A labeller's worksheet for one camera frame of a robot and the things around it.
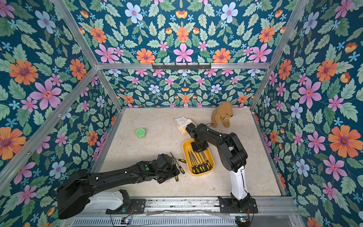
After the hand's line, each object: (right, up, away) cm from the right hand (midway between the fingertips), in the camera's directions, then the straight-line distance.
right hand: (200, 149), depth 94 cm
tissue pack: (-13, +18, +11) cm, 25 cm away
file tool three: (+2, -8, -6) cm, 10 cm away
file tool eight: (-13, -9, -7) cm, 18 cm away
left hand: (-13, -12, -14) cm, 23 cm away
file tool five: (-2, -11, -10) cm, 15 cm away
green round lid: (-43, +12, +5) cm, 44 cm away
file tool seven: (-12, -6, -5) cm, 15 cm away
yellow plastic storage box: (-9, +2, +1) cm, 9 cm away
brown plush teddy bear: (+15, +24, +1) cm, 28 cm away
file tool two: (+3, -7, -6) cm, 10 cm away
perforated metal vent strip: (-25, -32, -24) cm, 47 cm away
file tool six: (-6, -7, -5) cm, 11 cm away
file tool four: (-1, -8, -6) cm, 10 cm away
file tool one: (+4, -6, -4) cm, 8 cm away
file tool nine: (-15, -14, -12) cm, 24 cm away
